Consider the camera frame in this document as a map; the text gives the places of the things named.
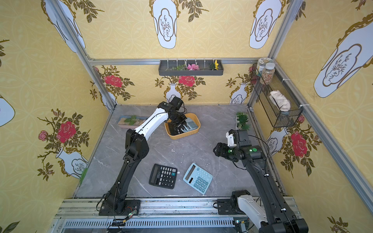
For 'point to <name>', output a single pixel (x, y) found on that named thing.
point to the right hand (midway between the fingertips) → (221, 149)
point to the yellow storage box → (193, 117)
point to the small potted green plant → (242, 119)
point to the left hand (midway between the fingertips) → (183, 124)
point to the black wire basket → (279, 119)
